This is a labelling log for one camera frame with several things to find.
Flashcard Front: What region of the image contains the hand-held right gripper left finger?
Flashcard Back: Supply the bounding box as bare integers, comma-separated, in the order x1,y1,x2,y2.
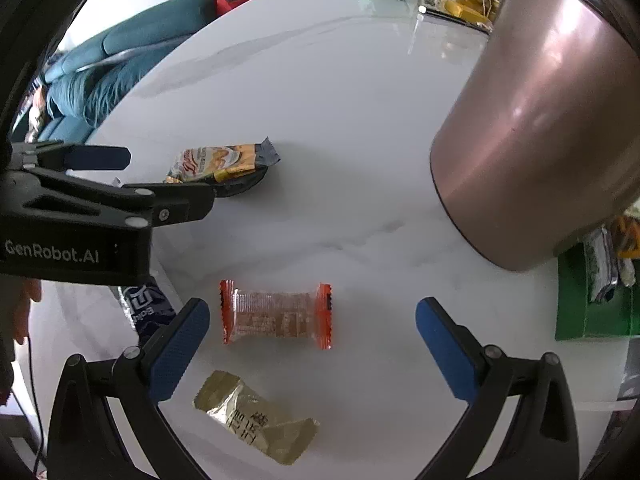
47,297,211,480

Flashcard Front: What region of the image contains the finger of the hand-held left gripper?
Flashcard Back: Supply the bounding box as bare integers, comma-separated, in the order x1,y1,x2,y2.
10,142,132,171
10,167,216,229

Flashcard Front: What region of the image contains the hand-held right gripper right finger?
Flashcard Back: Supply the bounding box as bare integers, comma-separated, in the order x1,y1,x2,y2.
416,296,593,480

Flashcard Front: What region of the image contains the brown biscuit snack packet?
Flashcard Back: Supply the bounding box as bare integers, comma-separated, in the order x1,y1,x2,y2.
166,137,281,184

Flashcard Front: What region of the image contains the orange clear snack packet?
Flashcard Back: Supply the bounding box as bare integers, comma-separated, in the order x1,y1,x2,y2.
219,280,334,350

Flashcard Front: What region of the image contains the green tray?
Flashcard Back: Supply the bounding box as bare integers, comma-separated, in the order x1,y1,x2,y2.
555,247,640,341

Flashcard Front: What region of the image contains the large blue white snack packet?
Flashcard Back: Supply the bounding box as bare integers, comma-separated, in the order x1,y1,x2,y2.
582,227,621,306

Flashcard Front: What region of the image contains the person's left hand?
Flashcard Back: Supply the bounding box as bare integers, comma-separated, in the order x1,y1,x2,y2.
0,276,43,366

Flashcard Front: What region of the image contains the small blue white snack packet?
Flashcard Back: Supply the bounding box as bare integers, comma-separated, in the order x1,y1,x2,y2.
118,285,176,342

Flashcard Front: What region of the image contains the gold snack packet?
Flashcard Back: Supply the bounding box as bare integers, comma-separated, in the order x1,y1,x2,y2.
194,370,321,465

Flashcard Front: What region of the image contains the teal sofa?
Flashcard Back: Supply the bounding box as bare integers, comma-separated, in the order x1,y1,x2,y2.
10,0,221,146

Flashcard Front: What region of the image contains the copper canister with black lid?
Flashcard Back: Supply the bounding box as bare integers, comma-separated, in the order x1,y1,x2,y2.
430,0,640,272

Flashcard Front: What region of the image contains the gold dish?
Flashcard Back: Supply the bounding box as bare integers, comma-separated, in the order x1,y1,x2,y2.
444,0,496,25

